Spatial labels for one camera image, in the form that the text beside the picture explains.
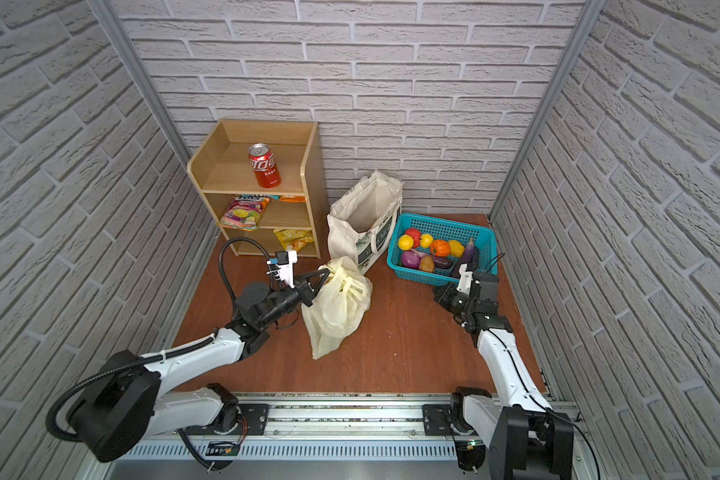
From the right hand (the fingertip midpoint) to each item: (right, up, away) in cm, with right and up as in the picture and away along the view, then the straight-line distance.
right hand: (433, 285), depth 84 cm
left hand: (-29, +5, -9) cm, 31 cm away
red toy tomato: (-1, +15, +22) cm, 26 cm away
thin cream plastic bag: (-26, -4, -11) cm, 28 cm away
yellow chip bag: (-45, +14, +23) cm, 52 cm away
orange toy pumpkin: (+7, +10, +19) cm, 23 cm away
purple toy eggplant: (+16, +7, +19) cm, 25 cm away
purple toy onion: (-4, +7, +16) cm, 17 cm away
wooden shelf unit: (-64, +35, +5) cm, 73 cm away
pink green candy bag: (-58, +22, +9) cm, 63 cm away
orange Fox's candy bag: (-45, +27, +16) cm, 55 cm away
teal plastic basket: (+8, +18, +23) cm, 30 cm away
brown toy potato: (+1, +5, +14) cm, 15 cm away
